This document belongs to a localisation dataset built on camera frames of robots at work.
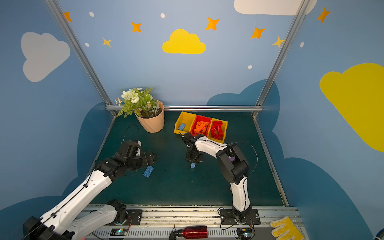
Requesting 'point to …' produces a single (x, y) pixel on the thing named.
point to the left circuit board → (118, 232)
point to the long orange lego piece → (201, 127)
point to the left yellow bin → (184, 123)
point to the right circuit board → (244, 233)
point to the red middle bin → (200, 118)
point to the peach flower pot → (154, 124)
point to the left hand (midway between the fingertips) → (153, 158)
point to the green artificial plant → (139, 100)
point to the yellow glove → (288, 232)
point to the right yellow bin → (224, 126)
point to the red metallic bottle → (193, 232)
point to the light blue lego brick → (181, 127)
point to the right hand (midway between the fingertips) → (192, 160)
